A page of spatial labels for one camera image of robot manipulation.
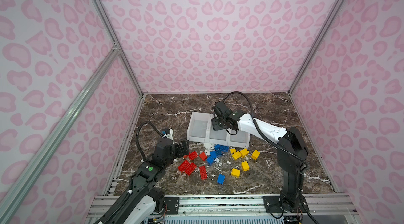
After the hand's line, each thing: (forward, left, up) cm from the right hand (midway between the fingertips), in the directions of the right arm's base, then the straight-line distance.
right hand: (218, 121), depth 90 cm
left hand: (-14, +18, +3) cm, 23 cm away
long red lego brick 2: (-23, +15, -10) cm, 29 cm away
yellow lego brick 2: (-14, -14, -9) cm, 22 cm away
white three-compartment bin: (+2, +11, -11) cm, 16 cm away
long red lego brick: (-22, +19, -10) cm, 30 cm away
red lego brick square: (-16, +8, -11) cm, 21 cm away
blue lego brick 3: (-19, +4, -8) cm, 21 cm away
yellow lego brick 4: (-21, -14, -10) cm, 27 cm away
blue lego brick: (-11, -3, -10) cm, 16 cm away
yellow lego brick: (-15, -10, -11) cm, 21 cm away
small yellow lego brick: (-12, -8, -11) cm, 19 cm away
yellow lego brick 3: (-15, -21, -10) cm, 27 cm away
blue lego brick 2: (-15, +2, -11) cm, 18 cm away
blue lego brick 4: (-28, -1, -11) cm, 30 cm away
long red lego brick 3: (-24, +8, -11) cm, 28 cm away
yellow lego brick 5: (-25, -9, -10) cm, 28 cm away
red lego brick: (-16, +14, -10) cm, 24 cm away
